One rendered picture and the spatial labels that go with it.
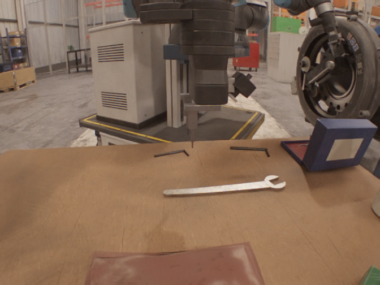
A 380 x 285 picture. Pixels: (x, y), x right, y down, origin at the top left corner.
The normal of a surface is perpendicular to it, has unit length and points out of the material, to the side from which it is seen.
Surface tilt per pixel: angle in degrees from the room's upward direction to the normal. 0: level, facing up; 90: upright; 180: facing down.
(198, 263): 20
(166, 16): 90
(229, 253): 11
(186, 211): 0
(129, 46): 90
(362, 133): 100
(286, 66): 90
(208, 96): 90
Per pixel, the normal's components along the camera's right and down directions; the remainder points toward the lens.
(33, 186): -0.01, -0.90
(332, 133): 0.07, 0.58
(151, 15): -0.30, 0.41
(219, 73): 0.08, 0.09
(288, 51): -0.04, 0.43
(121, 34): -0.53, 0.37
